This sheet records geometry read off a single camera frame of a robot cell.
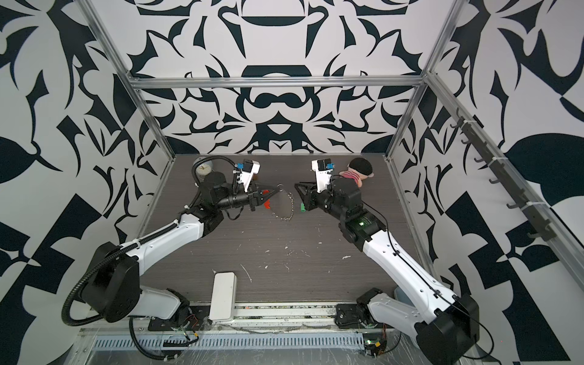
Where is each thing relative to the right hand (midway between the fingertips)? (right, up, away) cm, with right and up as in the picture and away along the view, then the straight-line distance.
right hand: (299, 182), depth 70 cm
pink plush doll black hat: (+28, +5, +35) cm, 45 cm away
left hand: (-6, 0, +1) cm, 6 cm away
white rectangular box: (-25, -38, +7) cm, 46 cm away
